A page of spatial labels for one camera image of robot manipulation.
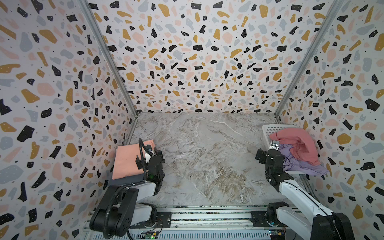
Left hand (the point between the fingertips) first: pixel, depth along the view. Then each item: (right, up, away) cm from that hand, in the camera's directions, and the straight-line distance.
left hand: (146, 151), depth 85 cm
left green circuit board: (+8, -38, -14) cm, 41 cm away
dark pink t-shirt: (+88, +4, -2) cm, 88 cm away
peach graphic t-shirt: (-16, -6, +8) cm, 19 cm away
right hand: (+70, +1, +1) cm, 70 cm away
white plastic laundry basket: (+77, +12, +19) cm, 80 cm away
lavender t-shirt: (+85, -8, +3) cm, 85 cm away
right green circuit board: (+68, -38, -13) cm, 79 cm away
